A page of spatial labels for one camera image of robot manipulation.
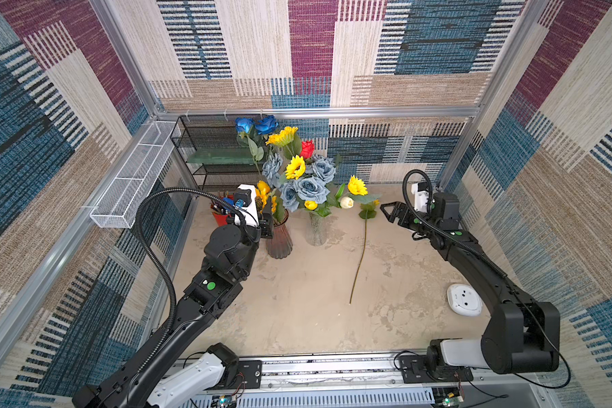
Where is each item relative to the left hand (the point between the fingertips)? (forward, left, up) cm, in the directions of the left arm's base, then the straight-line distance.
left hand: (261, 197), depth 64 cm
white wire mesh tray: (+23, +41, -6) cm, 47 cm away
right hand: (+10, -39, -18) cm, 44 cm away
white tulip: (+4, -22, -6) cm, 24 cm away
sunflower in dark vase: (+12, +2, -9) cm, 16 cm away
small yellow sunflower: (+11, -26, -7) cm, 29 cm away
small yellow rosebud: (+4, -12, -7) cm, 15 cm away
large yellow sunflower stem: (+26, -36, -36) cm, 58 cm away
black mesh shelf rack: (+32, +20, -13) cm, 39 cm away
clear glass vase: (+13, -15, -31) cm, 37 cm away
